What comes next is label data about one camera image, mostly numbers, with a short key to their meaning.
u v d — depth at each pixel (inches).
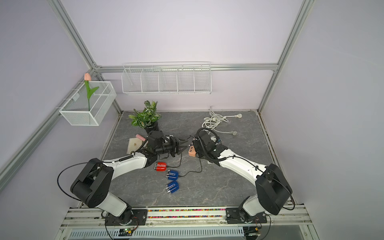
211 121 43.8
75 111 29.0
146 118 33.3
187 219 29.1
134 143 40.1
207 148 25.0
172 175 33.3
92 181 18.8
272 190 16.8
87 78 32.6
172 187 31.7
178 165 35.8
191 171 35.0
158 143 27.3
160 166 35.0
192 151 37.0
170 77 38.8
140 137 40.0
